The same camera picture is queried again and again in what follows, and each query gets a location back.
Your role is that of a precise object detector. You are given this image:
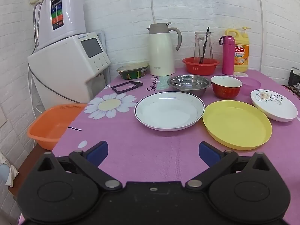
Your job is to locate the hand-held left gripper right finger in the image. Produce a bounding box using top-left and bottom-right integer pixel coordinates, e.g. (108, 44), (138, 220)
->
(186, 142), (270, 190)

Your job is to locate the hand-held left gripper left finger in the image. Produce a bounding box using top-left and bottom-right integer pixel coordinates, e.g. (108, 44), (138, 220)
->
(35, 141), (123, 191)

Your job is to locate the red bowl with white interior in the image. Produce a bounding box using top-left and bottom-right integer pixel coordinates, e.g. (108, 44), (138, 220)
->
(211, 75), (243, 99)

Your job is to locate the stainless steel bowl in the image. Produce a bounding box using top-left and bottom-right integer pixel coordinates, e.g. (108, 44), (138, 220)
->
(167, 74), (211, 98)

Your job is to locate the yellow plastic plate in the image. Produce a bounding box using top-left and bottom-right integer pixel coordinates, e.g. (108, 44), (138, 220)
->
(202, 100), (273, 150)

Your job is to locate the pink floral tablecloth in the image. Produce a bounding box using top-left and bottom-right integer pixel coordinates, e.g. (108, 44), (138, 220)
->
(52, 67), (300, 225)

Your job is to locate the orange plastic basin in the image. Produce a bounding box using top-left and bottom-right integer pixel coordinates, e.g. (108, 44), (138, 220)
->
(27, 103), (88, 151)

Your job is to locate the white plate with blue rim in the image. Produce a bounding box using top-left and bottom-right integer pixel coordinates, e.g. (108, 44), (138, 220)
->
(134, 91), (205, 132)

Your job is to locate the brown wooden stool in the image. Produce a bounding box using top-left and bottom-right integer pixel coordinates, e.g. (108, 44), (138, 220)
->
(8, 143), (55, 195)

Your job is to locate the purple plastic bowl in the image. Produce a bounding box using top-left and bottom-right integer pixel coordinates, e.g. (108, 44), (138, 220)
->
(240, 77), (262, 96)

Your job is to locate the white floral deep plate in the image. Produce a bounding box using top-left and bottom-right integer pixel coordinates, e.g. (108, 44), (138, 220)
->
(250, 89), (299, 122)

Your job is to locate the red plastic basket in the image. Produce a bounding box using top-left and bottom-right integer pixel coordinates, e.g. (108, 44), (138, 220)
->
(182, 57), (220, 76)

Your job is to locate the green instant noodle bowl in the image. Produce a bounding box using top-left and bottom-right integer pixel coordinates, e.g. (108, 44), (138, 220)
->
(116, 61), (150, 80)

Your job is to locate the white water dispenser with screen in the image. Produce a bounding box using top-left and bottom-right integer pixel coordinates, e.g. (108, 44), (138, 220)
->
(28, 31), (112, 106)

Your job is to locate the crumpled white tissue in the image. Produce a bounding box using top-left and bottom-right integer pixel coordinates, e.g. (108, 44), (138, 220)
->
(0, 153), (19, 188)

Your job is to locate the pink thermos bottle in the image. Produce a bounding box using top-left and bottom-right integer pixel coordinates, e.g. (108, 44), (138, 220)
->
(219, 35), (235, 75)

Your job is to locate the yellow detergent bottle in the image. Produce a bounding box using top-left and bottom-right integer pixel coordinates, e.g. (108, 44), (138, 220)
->
(225, 26), (249, 73)

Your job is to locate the clear glass pitcher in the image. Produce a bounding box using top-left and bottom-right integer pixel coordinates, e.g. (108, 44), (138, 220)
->
(194, 31), (213, 64)

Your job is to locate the dark patterned cloth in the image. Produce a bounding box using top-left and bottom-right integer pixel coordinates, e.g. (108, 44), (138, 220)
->
(281, 84), (300, 95)

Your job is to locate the cream thermos jug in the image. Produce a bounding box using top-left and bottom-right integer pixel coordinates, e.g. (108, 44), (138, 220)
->
(147, 22), (182, 77)

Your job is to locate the black stirring stick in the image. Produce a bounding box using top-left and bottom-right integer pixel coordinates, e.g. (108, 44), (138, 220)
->
(199, 27), (210, 64)

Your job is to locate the black box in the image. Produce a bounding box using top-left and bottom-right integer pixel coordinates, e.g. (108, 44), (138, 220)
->
(289, 67), (300, 87)

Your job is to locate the white water purifier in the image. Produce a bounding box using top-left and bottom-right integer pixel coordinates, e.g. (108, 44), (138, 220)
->
(37, 0), (86, 50)

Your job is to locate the grey cable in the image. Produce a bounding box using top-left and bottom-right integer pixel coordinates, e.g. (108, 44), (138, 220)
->
(28, 63), (88, 105)

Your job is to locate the black rectangular frame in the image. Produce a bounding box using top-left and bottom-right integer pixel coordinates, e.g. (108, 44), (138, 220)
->
(112, 81), (144, 95)

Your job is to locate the metal flexible hose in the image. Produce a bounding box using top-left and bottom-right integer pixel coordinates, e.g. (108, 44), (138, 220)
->
(33, 2), (43, 52)

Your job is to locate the white wall pipe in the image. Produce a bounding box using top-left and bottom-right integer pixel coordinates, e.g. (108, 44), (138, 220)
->
(256, 0), (266, 72)

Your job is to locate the white wall cord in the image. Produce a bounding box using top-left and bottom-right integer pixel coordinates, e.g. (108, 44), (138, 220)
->
(149, 0), (157, 25)

